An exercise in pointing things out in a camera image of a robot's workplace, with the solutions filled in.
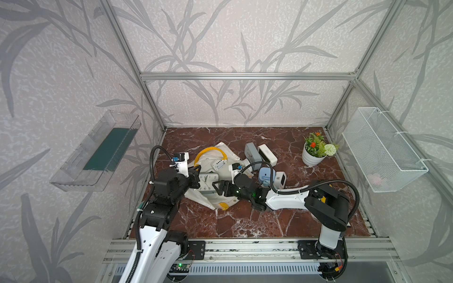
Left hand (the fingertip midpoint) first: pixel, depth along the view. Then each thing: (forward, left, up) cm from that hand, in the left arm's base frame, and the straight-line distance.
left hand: (201, 167), depth 71 cm
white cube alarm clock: (+4, -37, -19) cm, 42 cm away
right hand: (0, -5, -13) cm, 14 cm away
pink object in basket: (-3, -72, -3) cm, 72 cm away
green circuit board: (-31, +8, -26) cm, 41 cm away
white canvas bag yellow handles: (+4, -6, 0) cm, 7 cm away
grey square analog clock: (+17, -23, -15) cm, 32 cm away
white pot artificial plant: (+17, -56, -10) cm, 60 cm away
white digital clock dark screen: (+20, -32, -19) cm, 42 cm away
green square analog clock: (+4, +1, -20) cm, 20 cm away
